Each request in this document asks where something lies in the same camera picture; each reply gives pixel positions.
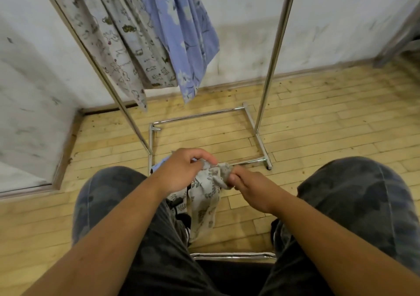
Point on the black striped left shoe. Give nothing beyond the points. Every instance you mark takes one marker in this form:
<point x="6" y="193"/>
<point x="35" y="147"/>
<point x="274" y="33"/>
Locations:
<point x="184" y="222"/>

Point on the grey metal furniture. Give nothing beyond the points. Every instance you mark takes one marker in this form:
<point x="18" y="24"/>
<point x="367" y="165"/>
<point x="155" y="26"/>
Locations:
<point x="397" y="39"/>

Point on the black striped right shoe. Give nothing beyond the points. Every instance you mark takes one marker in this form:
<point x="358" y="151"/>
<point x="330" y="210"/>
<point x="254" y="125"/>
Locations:
<point x="274" y="231"/>

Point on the person's right forearm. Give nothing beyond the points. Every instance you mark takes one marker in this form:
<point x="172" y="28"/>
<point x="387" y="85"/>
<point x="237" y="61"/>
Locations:
<point x="344" y="253"/>

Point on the person's left forearm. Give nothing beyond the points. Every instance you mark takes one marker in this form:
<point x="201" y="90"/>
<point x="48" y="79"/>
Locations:
<point x="98" y="243"/>

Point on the chrome chair frame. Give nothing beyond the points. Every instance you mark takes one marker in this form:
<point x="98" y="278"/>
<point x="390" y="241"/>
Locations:
<point x="233" y="257"/>

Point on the black chair seat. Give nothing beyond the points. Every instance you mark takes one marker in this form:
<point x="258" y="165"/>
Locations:
<point x="233" y="279"/>

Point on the chrome clothes rack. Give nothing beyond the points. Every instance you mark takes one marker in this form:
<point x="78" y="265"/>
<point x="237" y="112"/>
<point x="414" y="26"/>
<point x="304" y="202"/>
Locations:
<point x="275" y="43"/>

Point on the blue floral bag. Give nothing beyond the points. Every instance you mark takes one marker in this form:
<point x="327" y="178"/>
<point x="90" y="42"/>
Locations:
<point x="159" y="165"/>

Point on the person's right hand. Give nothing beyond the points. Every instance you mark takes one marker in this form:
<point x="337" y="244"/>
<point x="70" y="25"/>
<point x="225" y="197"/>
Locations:
<point x="259" y="190"/>

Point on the person's left hand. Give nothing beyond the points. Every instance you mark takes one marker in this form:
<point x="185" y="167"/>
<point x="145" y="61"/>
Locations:
<point x="177" y="174"/>

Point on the black baseboard strip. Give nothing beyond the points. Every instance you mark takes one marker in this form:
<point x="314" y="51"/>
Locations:
<point x="101" y="109"/>

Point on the black striped shoe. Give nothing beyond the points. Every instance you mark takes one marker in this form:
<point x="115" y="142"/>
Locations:
<point x="274" y="231"/>
<point x="184" y="222"/>

